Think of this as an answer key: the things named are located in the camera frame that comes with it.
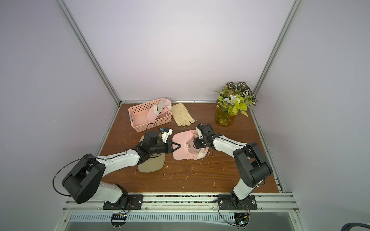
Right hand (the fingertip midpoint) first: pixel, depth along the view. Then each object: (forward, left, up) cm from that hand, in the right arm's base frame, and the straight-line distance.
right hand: (197, 139), depth 93 cm
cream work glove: (+24, +13, -3) cm, 27 cm away
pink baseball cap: (-10, +6, +4) cm, 12 cm away
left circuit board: (-43, +41, -8) cm, 60 cm away
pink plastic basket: (+22, +47, -2) cm, 52 cm away
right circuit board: (-41, -22, -7) cm, 48 cm away
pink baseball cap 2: (+24, +27, +3) cm, 36 cm away
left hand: (-10, +10, +8) cm, 16 cm away
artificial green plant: (+20, -25, +19) cm, 37 cm away
